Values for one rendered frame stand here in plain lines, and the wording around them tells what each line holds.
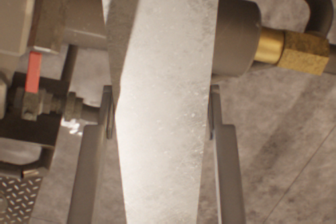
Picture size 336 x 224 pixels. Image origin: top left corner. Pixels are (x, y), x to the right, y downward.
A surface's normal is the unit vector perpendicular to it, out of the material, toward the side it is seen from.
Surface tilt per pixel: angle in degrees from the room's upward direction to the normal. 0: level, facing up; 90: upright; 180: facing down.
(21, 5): 23
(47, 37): 41
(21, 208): 0
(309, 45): 60
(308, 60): 0
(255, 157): 0
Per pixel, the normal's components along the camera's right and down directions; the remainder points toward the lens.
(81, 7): 0.11, 0.20
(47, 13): 0.16, -0.04
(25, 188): 0.00, 0.62
